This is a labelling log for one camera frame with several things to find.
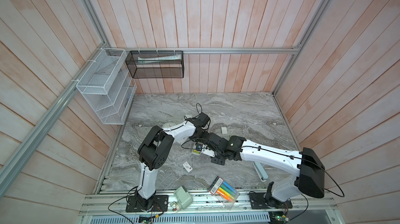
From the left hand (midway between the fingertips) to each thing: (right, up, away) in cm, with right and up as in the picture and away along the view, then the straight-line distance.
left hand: (201, 141), depth 94 cm
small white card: (-8, -12, -11) cm, 18 cm away
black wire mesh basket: (-31, +51, +9) cm, 60 cm away
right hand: (+6, -3, -13) cm, 15 cm away
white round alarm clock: (-22, +10, +5) cm, 24 cm away
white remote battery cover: (+15, +6, +6) cm, 17 cm away
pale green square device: (-9, -22, -23) cm, 33 cm away
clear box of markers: (+11, -21, -18) cm, 30 cm away
